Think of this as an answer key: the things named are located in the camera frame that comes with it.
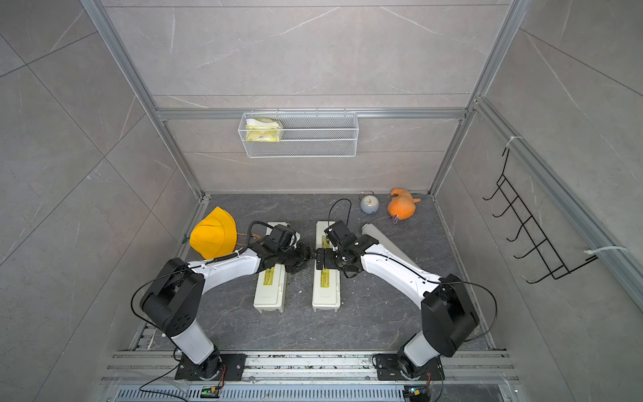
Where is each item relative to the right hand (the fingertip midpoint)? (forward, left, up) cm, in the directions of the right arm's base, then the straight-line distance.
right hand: (329, 262), depth 85 cm
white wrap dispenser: (-6, +20, -2) cm, 21 cm away
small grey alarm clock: (+33, -19, -6) cm, 39 cm away
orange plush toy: (+30, -33, -4) cm, 44 cm away
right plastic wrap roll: (+18, -16, -5) cm, 25 cm away
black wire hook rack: (-13, -55, +21) cm, 61 cm away
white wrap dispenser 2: (-9, +1, -2) cm, 9 cm away
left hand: (+3, +3, -1) cm, 5 cm away
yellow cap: (+19, +48, -9) cm, 53 cm away
